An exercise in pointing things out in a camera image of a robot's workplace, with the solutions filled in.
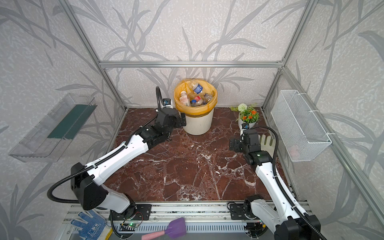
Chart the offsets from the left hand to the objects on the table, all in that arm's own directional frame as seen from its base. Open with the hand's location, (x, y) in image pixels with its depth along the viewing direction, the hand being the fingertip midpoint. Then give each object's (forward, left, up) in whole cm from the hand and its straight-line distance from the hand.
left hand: (178, 110), depth 77 cm
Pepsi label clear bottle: (+23, -9, -3) cm, 25 cm away
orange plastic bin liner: (+24, -16, -4) cm, 30 cm away
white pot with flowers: (+12, -42, -17) cm, 47 cm away
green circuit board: (-48, +20, -29) cm, 60 cm away
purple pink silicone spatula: (-49, -1, -29) cm, 57 cm away
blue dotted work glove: (-50, +38, -29) cm, 69 cm away
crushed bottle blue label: (+16, -16, -5) cm, 23 cm away
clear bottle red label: (+17, -9, -10) cm, 22 cm away
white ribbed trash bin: (+4, -11, -19) cm, 22 cm away
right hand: (-7, -34, -12) cm, 37 cm away
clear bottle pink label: (+15, -1, -6) cm, 16 cm away
